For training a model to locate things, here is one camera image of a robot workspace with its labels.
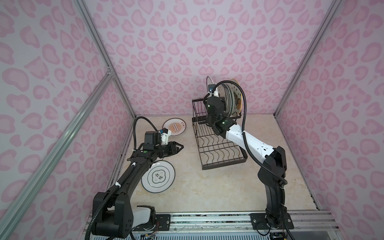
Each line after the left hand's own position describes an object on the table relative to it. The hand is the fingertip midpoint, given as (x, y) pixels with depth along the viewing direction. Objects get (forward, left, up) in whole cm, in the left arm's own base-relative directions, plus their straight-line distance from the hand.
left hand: (181, 145), depth 81 cm
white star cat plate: (+24, -32, +13) cm, 42 cm away
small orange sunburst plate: (+29, +7, -18) cm, 35 cm away
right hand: (+20, -20, +20) cm, 35 cm away
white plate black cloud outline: (-11, +14, -18) cm, 25 cm away
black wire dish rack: (+6, -20, -16) cm, 26 cm away
